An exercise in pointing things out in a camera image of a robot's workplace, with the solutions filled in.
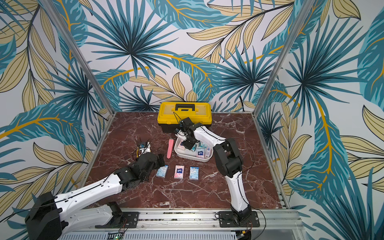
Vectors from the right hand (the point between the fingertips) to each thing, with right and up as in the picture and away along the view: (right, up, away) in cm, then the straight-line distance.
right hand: (189, 142), depth 99 cm
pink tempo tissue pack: (-6, -16, -11) cm, 21 cm away
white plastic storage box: (+1, -7, -5) cm, 9 cm away
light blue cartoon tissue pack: (-16, -16, -12) cm, 25 cm away
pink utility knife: (-13, -7, -2) cm, 15 cm away
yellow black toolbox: (-12, +18, -4) cm, 22 cm away
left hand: (-18, -7, -17) cm, 26 cm away
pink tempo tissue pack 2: (+7, -6, -4) cm, 10 cm away
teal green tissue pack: (+8, -2, -1) cm, 8 cm away
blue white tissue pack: (+3, -17, -13) cm, 22 cm away
